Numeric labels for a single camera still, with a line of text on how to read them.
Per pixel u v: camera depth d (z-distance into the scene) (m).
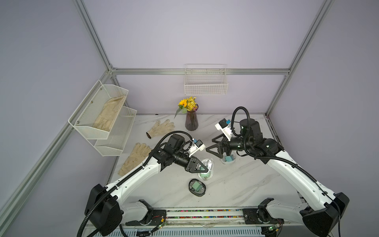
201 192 0.80
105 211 0.39
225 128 0.59
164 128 1.11
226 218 0.75
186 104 0.93
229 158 0.92
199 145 0.65
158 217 0.73
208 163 0.65
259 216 0.66
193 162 0.62
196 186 0.82
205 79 0.95
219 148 0.57
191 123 1.07
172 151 0.59
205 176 0.65
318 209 0.40
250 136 0.52
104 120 0.76
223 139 0.60
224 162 0.93
